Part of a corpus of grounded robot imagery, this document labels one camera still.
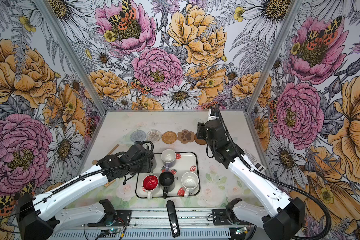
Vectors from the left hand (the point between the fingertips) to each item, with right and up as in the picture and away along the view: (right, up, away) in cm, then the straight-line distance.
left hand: (145, 169), depth 77 cm
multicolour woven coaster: (-2, +15, +29) cm, 33 cm away
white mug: (+23, -9, +8) cm, 26 cm away
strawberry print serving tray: (+20, -1, +17) cm, 26 cm away
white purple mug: (+10, +2, +17) cm, 20 cm away
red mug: (+1, -9, +6) cm, 11 cm away
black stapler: (+14, -21, -7) cm, 26 cm away
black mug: (+10, -7, +5) cm, 13 cm away
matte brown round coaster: (+31, +11, +28) cm, 43 cm away
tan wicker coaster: (+9, +14, +28) cm, 33 cm away
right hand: (+28, +21, -1) cm, 35 cm away
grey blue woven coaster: (-13, +15, +29) cm, 35 cm away
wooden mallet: (-35, 0, +15) cm, 38 cm away
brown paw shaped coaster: (+20, +14, +28) cm, 38 cm away
